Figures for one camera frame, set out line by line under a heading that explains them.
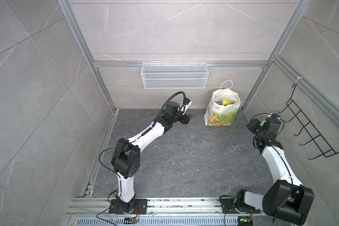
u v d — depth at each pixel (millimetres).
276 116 687
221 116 952
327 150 583
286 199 404
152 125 597
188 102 725
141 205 730
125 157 505
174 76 1007
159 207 746
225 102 977
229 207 725
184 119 774
